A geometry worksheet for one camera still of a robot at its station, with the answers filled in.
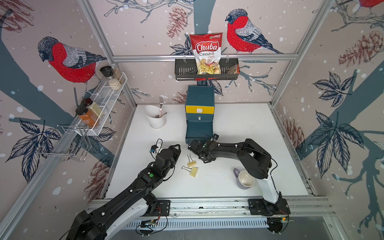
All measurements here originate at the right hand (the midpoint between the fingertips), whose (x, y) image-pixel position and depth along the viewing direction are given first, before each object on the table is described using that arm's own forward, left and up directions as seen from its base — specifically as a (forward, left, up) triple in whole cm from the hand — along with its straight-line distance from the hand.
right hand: (207, 150), depth 96 cm
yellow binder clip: (-14, +8, +2) cm, 17 cm away
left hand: (-6, +14, +17) cm, 22 cm away
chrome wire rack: (-18, +58, +37) cm, 71 cm away
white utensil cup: (+22, +39, +12) cm, 47 cm away
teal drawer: (+19, +11, +11) cm, 24 cm away
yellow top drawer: (+18, +5, +20) cm, 27 cm away
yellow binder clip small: (-10, +9, +2) cm, 14 cm away
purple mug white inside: (-18, -21, +3) cm, 28 cm away
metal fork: (+29, +33, +17) cm, 47 cm away
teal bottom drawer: (+11, +3, +6) cm, 13 cm away
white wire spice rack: (+17, +61, +31) cm, 71 cm away
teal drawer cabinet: (+28, +5, +22) cm, 36 cm away
